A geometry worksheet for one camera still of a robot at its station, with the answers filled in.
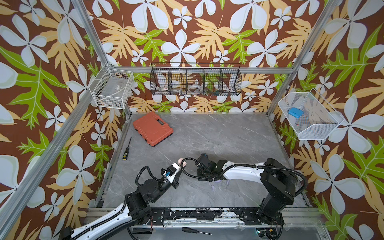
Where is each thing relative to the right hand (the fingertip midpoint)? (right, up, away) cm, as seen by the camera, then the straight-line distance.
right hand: (197, 175), depth 88 cm
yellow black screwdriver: (-46, +11, +7) cm, 48 cm away
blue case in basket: (+57, +38, -3) cm, 68 cm away
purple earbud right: (+18, -3, -2) cm, 18 cm away
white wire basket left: (-49, +51, -2) cm, 71 cm away
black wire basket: (+2, +61, +10) cm, 62 cm away
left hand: (-8, +11, -16) cm, 21 cm away
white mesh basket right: (+62, +35, -7) cm, 71 cm away
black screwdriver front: (-6, -20, -17) cm, 27 cm away
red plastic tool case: (-31, +28, +18) cm, 46 cm away
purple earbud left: (+9, -5, -4) cm, 11 cm away
